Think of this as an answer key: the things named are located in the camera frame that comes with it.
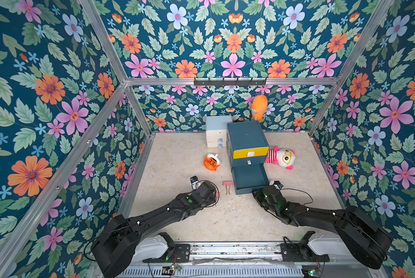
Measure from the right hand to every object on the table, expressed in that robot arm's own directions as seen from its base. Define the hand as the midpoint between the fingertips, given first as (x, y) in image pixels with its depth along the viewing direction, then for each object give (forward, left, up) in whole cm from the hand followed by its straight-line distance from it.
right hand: (251, 191), depth 88 cm
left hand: (-4, +19, +2) cm, 20 cm away
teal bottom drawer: (+8, 0, 0) cm, 8 cm away
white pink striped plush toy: (+21, -20, +3) cm, 29 cm away
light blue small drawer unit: (+33, +19, +11) cm, 40 cm away
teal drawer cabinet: (+24, +4, +17) cm, 29 cm away
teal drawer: (+15, +1, +7) cm, 16 cm away
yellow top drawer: (+14, +7, +14) cm, 21 cm away
